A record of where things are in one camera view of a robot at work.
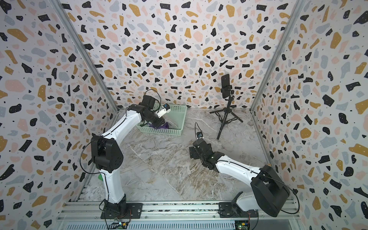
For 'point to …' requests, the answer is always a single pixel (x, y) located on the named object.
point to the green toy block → (100, 177)
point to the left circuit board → (119, 225)
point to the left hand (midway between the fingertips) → (164, 120)
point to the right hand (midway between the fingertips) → (197, 147)
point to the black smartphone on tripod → (226, 87)
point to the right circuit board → (242, 224)
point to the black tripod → (226, 114)
